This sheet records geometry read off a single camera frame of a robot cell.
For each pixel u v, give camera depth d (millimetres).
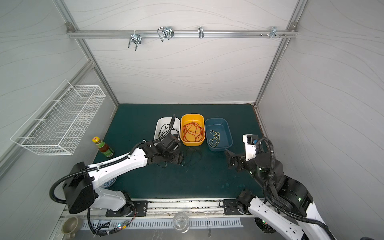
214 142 984
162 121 1036
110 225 703
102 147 824
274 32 763
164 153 615
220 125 1057
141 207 739
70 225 678
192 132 1011
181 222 638
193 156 929
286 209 383
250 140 492
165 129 1016
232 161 530
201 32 780
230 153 544
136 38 801
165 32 765
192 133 1013
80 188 404
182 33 793
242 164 521
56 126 671
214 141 984
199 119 1066
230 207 690
